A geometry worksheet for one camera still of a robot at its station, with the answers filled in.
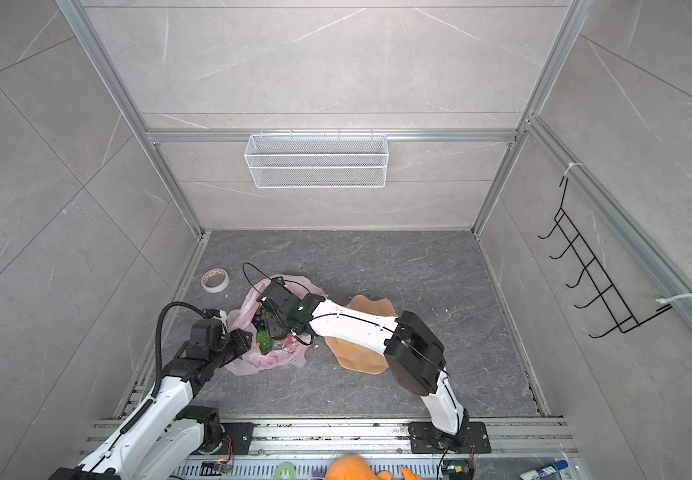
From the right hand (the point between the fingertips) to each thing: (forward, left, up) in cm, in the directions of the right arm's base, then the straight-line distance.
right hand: (276, 319), depth 84 cm
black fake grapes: (+3, +7, -5) cm, 8 cm away
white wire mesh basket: (+50, -11, +19) cm, 54 cm away
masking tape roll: (+21, +27, -10) cm, 36 cm away
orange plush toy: (-35, -21, -3) cm, 41 cm away
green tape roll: (-33, -5, -10) cm, 35 cm away
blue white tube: (-36, -65, -10) cm, 75 cm away
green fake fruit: (-4, +4, -5) cm, 8 cm away
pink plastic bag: (-10, +6, -5) cm, 13 cm away
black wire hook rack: (-8, -77, +21) cm, 81 cm away
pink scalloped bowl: (-7, -23, -11) cm, 26 cm away
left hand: (-1, +8, -4) cm, 9 cm away
